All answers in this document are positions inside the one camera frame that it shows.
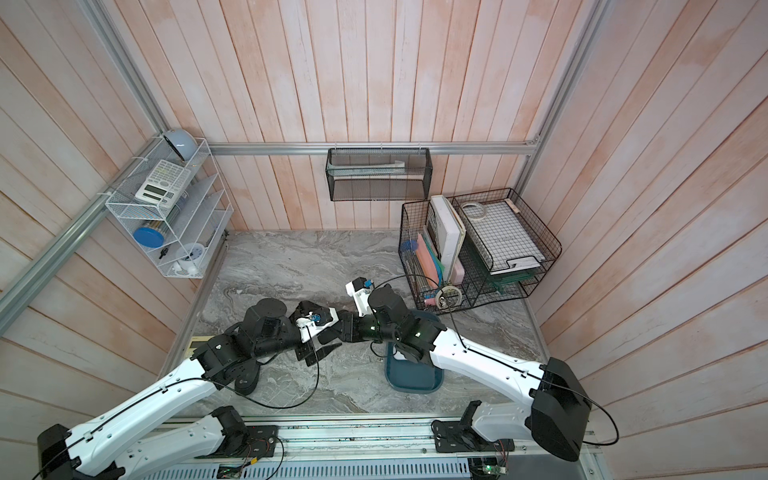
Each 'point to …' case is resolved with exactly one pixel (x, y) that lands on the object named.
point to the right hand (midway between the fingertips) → (329, 326)
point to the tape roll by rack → (448, 298)
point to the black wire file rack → (441, 271)
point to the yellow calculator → (198, 339)
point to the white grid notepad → (505, 238)
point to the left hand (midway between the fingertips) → (329, 328)
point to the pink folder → (426, 257)
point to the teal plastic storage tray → (414, 377)
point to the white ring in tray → (473, 210)
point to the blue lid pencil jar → (149, 237)
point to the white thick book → (451, 235)
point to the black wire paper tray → (513, 284)
